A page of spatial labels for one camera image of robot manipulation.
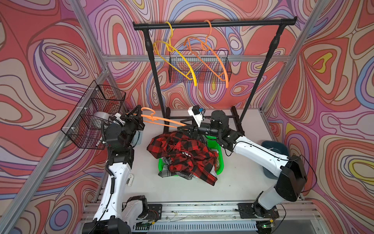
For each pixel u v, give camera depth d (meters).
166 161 0.81
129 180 0.82
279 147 0.96
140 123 0.63
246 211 0.73
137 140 1.02
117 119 0.60
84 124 0.71
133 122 0.60
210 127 0.62
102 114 0.75
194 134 0.62
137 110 0.65
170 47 0.63
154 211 0.73
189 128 0.62
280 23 0.57
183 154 0.75
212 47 0.87
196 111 0.59
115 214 0.39
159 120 0.63
